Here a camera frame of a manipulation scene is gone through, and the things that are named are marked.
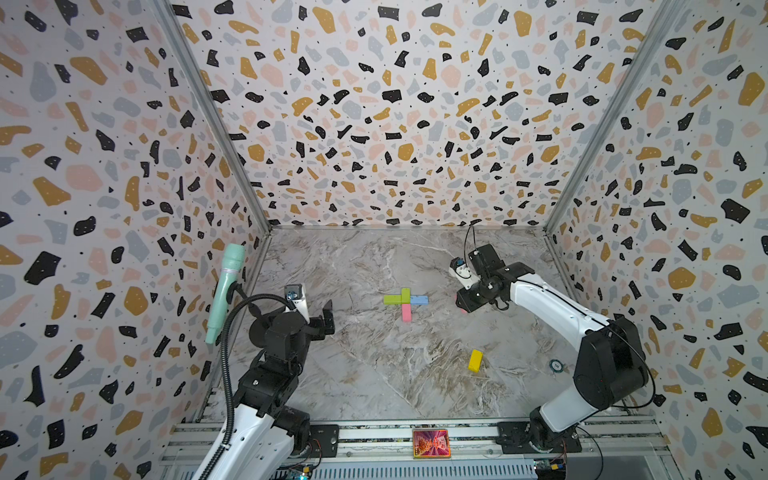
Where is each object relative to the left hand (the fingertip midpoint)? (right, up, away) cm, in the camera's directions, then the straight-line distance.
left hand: (317, 303), depth 75 cm
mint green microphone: (-18, +10, -6) cm, 21 cm away
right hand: (+40, -1, +14) cm, 42 cm away
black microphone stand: (-20, -3, +7) cm, 21 cm away
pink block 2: (+37, -3, +4) cm, 38 cm away
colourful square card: (+28, -33, -3) cm, 44 cm away
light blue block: (+27, -3, +25) cm, 37 cm away
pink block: (+22, -7, +23) cm, 33 cm away
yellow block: (+43, -19, +12) cm, 48 cm away
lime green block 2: (+22, -2, +26) cm, 34 cm away
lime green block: (+18, -3, +26) cm, 31 cm away
